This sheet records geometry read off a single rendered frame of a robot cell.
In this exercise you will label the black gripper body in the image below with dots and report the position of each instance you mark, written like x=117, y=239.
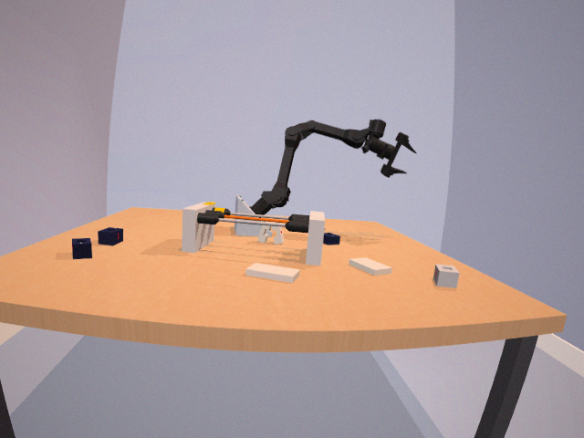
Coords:
x=389, y=152

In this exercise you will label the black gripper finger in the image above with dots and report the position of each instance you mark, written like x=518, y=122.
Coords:
x=408, y=146
x=397, y=171

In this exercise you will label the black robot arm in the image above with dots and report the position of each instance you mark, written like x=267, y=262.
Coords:
x=279, y=195

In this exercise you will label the cream flat rectangular block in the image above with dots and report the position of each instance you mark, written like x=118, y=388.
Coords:
x=273, y=272
x=370, y=266

